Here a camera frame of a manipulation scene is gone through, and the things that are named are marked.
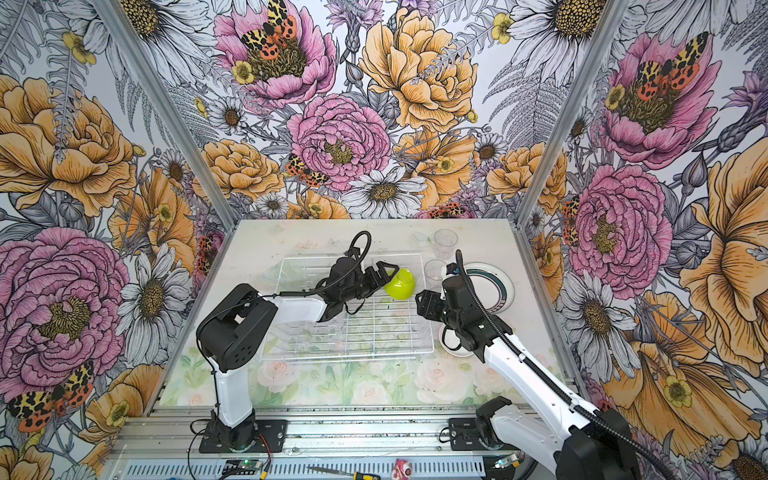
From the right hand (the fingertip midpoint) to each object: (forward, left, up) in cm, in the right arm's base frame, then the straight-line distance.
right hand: (426, 307), depth 82 cm
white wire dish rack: (+2, +13, -14) cm, 19 cm away
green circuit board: (-32, +45, -15) cm, 58 cm away
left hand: (+12, +9, -4) cm, 16 cm away
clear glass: (+33, -10, -10) cm, 36 cm away
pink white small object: (-34, +8, -9) cm, 36 cm away
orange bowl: (-12, -5, +6) cm, 14 cm away
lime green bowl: (+12, +6, -6) cm, 15 cm away
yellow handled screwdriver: (-35, +19, -13) cm, 42 cm away
